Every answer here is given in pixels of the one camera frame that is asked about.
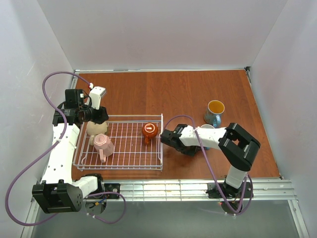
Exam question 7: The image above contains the pink faceted mug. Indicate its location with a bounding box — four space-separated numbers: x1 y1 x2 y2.
94 134 114 163

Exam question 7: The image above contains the blue square mug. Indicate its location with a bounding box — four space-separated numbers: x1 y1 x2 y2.
197 124 216 149

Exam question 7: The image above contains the tall blue patterned mug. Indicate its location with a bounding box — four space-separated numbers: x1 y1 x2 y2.
204 100 225 128

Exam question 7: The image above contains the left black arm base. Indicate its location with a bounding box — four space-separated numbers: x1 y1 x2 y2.
87 183 121 200

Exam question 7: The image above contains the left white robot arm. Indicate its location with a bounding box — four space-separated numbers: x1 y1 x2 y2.
32 86 109 214

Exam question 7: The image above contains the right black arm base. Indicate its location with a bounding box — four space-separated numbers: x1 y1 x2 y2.
204 182 256 200

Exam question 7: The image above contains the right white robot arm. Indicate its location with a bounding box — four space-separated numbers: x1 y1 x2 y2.
160 123 261 190

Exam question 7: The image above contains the beige round mug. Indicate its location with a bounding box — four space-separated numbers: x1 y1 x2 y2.
86 121 107 146

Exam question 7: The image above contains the brown glazed mug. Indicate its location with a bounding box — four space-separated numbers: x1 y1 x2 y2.
142 122 158 145

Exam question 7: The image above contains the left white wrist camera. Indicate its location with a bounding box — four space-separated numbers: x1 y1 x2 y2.
89 86 106 110

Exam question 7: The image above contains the white wire dish rack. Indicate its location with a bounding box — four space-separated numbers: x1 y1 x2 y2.
72 114 163 171

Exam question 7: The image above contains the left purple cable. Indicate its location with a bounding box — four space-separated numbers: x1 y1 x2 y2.
5 71 127 226

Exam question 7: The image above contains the purple cable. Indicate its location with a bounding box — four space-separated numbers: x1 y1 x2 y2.
164 115 254 216
5 71 127 226

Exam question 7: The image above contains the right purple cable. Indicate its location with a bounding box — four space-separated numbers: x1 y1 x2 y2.
164 115 254 216

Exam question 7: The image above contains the aluminium front rail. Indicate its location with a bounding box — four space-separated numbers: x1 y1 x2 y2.
31 178 298 203

